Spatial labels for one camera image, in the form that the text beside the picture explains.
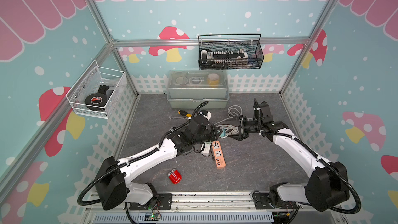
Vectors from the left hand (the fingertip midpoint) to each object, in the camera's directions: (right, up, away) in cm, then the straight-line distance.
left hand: (220, 134), depth 75 cm
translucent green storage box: (-6, +25, +20) cm, 33 cm away
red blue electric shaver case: (-23, -23, +4) cm, 33 cm away
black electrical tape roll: (-57, +17, -5) cm, 60 cm away
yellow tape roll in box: (-2, +32, +30) cm, 44 cm away
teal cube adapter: (+1, 0, 0) cm, 1 cm away
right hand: (+3, +4, +1) cm, 5 cm away
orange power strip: (0, -14, +12) cm, 18 cm away
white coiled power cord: (+14, +10, +33) cm, 37 cm away
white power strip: (-7, -12, +14) cm, 20 cm away
